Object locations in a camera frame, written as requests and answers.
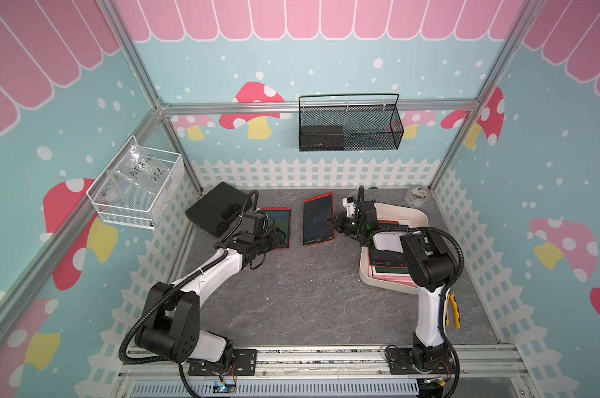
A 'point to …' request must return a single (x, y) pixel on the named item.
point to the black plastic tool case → (219, 209)
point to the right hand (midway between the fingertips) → (323, 218)
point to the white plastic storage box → (384, 263)
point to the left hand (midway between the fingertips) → (282, 240)
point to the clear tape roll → (418, 195)
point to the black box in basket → (321, 138)
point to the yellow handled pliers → (456, 308)
